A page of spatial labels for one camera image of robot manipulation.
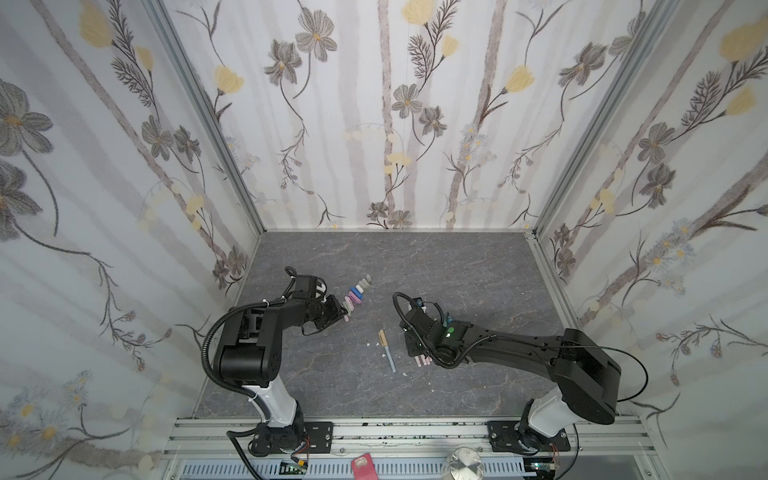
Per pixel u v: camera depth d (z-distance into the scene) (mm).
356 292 1012
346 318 953
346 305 982
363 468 699
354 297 1007
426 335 638
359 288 1016
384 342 903
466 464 580
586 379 436
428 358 637
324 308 847
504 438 732
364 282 1041
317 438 736
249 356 478
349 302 985
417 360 859
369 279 1047
